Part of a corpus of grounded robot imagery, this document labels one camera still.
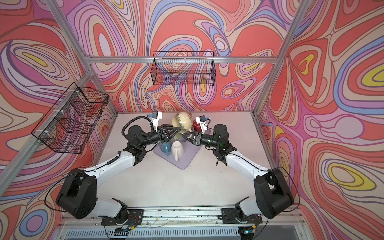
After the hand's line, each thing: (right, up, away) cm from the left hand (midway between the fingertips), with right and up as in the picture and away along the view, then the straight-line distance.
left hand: (180, 130), depth 69 cm
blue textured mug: (-11, -11, +22) cm, 27 cm away
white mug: (-3, -12, +20) cm, 23 cm away
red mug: (+8, +2, +5) cm, 10 cm away
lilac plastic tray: (+4, -14, +27) cm, 31 cm away
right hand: (+1, -4, +5) cm, 7 cm away
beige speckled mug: (+2, +4, 0) cm, 5 cm away
